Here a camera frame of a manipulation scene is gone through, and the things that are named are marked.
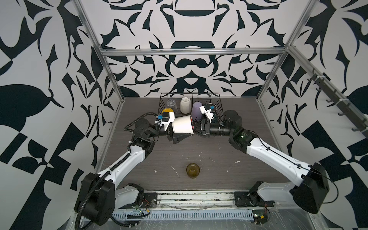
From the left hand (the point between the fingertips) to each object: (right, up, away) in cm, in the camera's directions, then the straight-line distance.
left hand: (187, 121), depth 64 cm
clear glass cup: (-10, +11, +38) cm, 41 cm away
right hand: (0, -3, -1) cm, 3 cm away
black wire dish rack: (+22, +14, +47) cm, 54 cm away
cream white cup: (-1, +9, +36) cm, 37 cm away
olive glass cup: (+4, -29, +19) cm, 35 cm away
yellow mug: (-13, +6, +33) cm, 36 cm away
